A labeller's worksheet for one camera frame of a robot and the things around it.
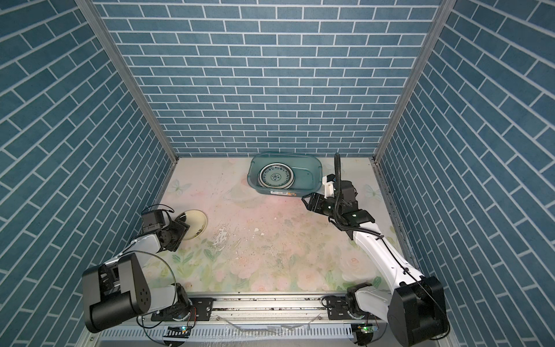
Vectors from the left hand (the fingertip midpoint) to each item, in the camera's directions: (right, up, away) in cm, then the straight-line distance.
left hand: (190, 228), depth 91 cm
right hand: (+51, +13, -9) cm, 53 cm away
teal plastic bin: (+53, +26, +25) cm, 64 cm away
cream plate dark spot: (+2, +2, +4) cm, 5 cm away
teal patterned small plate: (+35, +23, +17) cm, 46 cm away
